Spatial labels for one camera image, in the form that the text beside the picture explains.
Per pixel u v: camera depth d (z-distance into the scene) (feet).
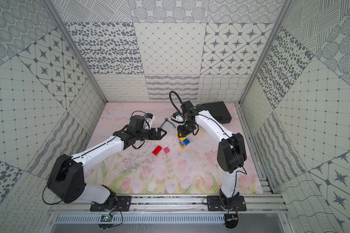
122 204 2.43
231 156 1.59
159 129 2.51
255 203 2.51
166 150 3.03
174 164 2.89
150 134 2.45
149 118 2.55
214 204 2.41
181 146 3.06
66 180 1.38
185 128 2.46
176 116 2.62
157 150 3.04
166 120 3.62
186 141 2.81
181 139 2.82
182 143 2.87
